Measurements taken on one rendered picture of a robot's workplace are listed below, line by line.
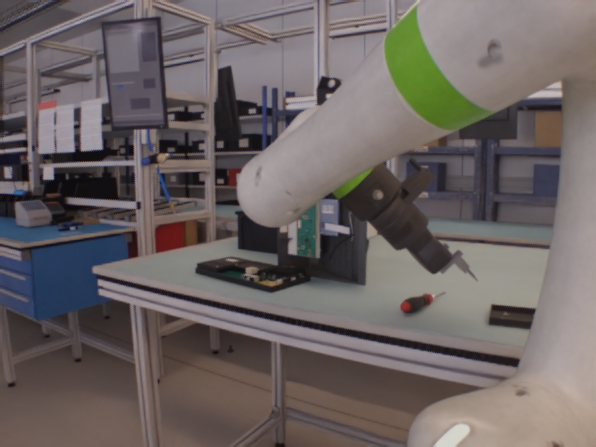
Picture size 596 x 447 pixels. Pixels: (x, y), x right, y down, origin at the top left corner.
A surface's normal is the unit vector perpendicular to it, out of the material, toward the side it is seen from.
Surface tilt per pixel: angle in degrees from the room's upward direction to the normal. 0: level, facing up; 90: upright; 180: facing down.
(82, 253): 90
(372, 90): 99
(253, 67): 90
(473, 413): 4
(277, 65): 90
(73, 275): 90
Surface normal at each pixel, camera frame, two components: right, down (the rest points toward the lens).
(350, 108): -0.85, 0.22
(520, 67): -0.25, 0.87
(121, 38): -0.11, 0.32
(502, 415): 0.04, -0.98
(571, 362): -0.62, 0.04
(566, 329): -0.80, 0.02
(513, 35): -0.51, 0.68
